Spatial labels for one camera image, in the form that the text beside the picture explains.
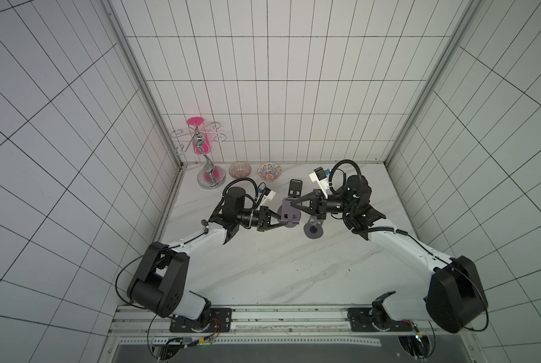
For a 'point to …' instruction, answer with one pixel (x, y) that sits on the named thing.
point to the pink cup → (201, 139)
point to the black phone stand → (295, 187)
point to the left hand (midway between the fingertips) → (282, 225)
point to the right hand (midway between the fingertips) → (295, 199)
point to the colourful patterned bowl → (270, 172)
